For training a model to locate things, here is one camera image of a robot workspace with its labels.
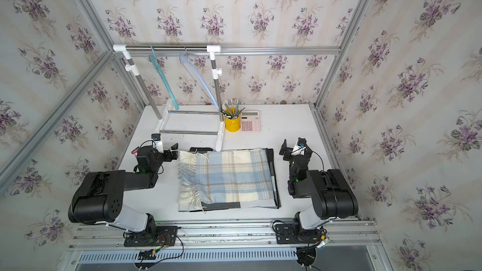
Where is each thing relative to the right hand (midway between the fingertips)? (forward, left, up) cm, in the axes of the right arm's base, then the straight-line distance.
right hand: (298, 142), depth 89 cm
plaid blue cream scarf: (-14, +35, -9) cm, 39 cm away
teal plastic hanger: (+43, +78, +18) cm, 91 cm away
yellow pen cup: (+14, +33, -5) cm, 36 cm away
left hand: (0, +63, -3) cm, 63 cm away
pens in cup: (+21, +33, -2) cm, 39 cm away
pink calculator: (+21, +23, -10) cm, 32 cm away
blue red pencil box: (-1, +84, -10) cm, 85 cm away
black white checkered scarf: (-27, +31, -10) cm, 42 cm away
